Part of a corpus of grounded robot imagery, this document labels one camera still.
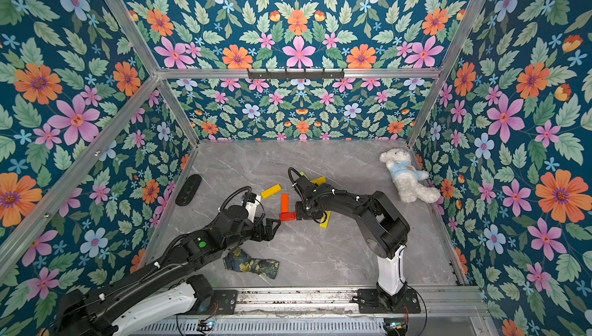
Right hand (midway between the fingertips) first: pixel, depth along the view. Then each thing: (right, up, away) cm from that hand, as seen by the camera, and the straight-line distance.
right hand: (306, 211), depth 93 cm
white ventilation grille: (-9, -31, -23) cm, 39 cm away
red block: (-8, -2, -1) cm, 8 cm away
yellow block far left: (-16, +8, +6) cm, 19 cm away
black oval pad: (-52, +8, +5) cm, 53 cm away
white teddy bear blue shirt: (+43, +14, +2) cm, 45 cm away
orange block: (-9, +2, +3) cm, 10 cm away
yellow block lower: (+7, -5, -3) cm, 9 cm away
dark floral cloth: (-24, -15, -14) cm, 31 cm away
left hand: (-10, 0, -17) cm, 20 cm away
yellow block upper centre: (+6, +11, +11) cm, 17 cm away
